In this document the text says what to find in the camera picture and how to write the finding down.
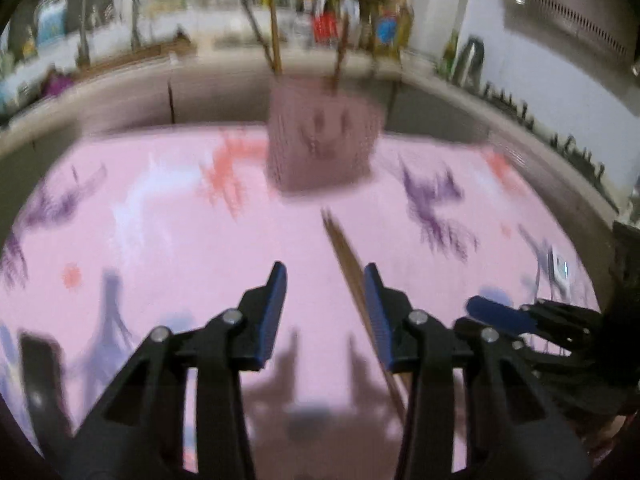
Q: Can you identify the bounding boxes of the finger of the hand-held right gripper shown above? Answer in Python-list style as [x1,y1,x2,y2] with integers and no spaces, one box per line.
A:
[466,295,603,348]
[515,342,608,401]

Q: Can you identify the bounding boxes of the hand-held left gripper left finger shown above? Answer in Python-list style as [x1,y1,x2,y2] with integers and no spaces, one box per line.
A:
[65,261,288,480]

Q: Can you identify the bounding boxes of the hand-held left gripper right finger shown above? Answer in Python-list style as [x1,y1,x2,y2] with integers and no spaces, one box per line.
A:
[363,262,593,480]

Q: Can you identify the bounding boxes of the brown wooden chopstick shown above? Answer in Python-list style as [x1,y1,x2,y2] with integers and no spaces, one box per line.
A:
[320,207,408,423]

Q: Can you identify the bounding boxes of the pink smiley utensil holder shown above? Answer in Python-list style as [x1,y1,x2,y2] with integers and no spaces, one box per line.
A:
[265,77,388,196]

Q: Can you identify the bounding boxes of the white rounded electronic device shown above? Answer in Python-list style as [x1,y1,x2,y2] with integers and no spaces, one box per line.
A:
[547,245,574,289]

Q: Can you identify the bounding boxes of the pink printed tablecloth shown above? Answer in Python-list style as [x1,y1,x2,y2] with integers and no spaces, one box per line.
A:
[0,125,606,476]

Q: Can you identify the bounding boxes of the black gas stove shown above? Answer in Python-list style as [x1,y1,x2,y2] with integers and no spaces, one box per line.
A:
[479,79,622,212]

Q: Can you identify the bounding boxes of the steel thermos flask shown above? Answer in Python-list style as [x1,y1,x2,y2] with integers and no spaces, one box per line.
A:
[452,35,485,87]

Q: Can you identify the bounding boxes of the green glass bottle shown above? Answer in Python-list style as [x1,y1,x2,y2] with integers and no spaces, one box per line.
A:
[442,35,459,79]

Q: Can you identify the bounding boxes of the wooden cutting board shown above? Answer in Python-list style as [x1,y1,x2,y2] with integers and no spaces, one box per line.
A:
[81,34,199,77]

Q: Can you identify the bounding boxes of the red packet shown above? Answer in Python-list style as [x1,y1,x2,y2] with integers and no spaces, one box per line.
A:
[312,12,339,47]

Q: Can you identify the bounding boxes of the yellow cooking oil bottle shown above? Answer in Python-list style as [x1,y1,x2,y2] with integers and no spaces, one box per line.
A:
[374,9,414,57]

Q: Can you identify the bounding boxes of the purple cloth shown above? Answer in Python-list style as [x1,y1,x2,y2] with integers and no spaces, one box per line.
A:
[42,67,77,99]

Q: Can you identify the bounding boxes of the steel range hood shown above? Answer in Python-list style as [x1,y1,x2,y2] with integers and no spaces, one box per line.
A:
[504,0,640,70]

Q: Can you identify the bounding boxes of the steel kitchen faucet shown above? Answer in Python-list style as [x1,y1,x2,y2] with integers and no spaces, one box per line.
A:
[62,0,94,69]

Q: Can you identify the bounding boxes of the blue label detergent jug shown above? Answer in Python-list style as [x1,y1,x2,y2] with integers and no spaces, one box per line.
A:
[34,0,69,49]

